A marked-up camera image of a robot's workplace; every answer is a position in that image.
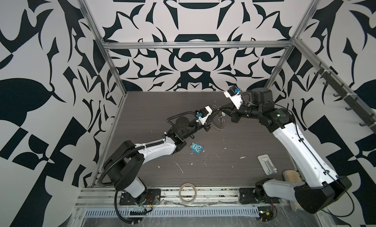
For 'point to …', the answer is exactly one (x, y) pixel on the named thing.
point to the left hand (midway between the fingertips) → (217, 106)
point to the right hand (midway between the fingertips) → (222, 106)
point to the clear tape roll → (195, 191)
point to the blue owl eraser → (196, 147)
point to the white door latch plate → (267, 164)
